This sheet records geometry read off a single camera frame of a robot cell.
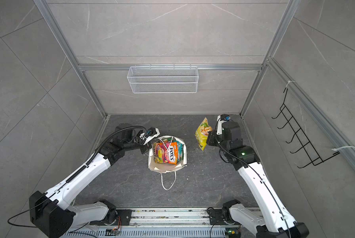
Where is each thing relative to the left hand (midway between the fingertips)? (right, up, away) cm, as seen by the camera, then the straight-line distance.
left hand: (157, 134), depth 74 cm
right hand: (+26, +2, -2) cm, 26 cm away
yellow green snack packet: (+22, 0, -1) cm, 22 cm away
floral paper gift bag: (+2, -19, +7) cm, 20 cm away
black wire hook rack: (+66, -8, -15) cm, 68 cm away
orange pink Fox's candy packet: (+3, -11, +10) cm, 15 cm away
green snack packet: (+12, -9, +13) cm, 20 cm away
